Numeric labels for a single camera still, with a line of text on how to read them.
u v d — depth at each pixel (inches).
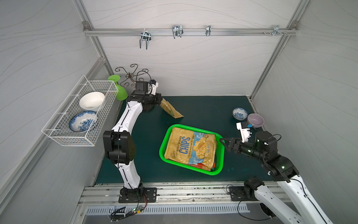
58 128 22.5
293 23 30.4
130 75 35.9
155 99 30.8
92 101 27.7
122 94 36.1
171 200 28.8
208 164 29.4
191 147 32.5
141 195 26.2
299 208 17.0
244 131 23.8
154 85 31.4
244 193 28.6
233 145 23.0
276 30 30.1
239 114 42.4
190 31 30.6
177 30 29.9
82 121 25.5
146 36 30.9
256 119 40.7
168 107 34.6
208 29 28.4
